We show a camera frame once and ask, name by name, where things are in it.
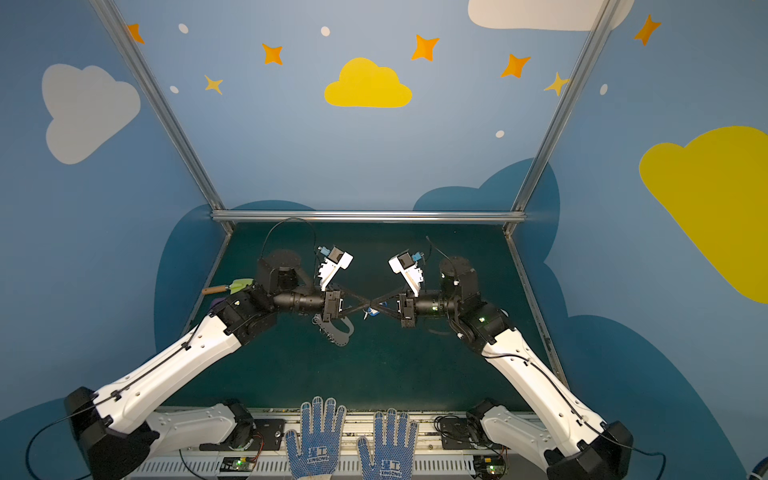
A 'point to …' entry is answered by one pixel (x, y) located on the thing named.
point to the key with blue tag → (372, 312)
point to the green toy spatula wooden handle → (235, 286)
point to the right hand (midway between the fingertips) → (376, 303)
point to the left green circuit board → (237, 463)
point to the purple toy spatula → (217, 300)
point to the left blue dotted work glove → (321, 433)
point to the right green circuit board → (489, 465)
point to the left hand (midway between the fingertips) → (369, 305)
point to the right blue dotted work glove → (391, 461)
